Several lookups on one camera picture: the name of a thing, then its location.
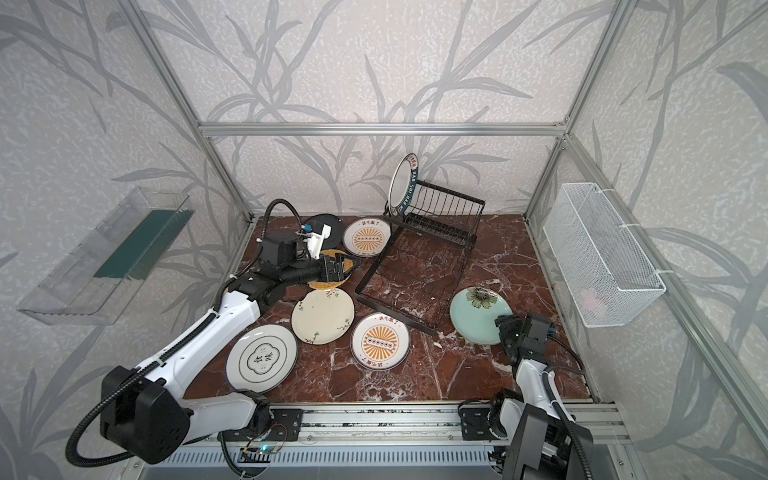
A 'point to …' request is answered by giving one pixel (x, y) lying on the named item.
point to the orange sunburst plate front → (380, 342)
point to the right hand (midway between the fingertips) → (500, 313)
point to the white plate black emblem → (261, 358)
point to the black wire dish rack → (419, 271)
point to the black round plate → (317, 222)
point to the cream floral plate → (322, 316)
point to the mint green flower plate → (473, 314)
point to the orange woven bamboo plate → (331, 285)
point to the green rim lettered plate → (402, 183)
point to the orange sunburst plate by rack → (367, 237)
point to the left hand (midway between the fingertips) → (353, 254)
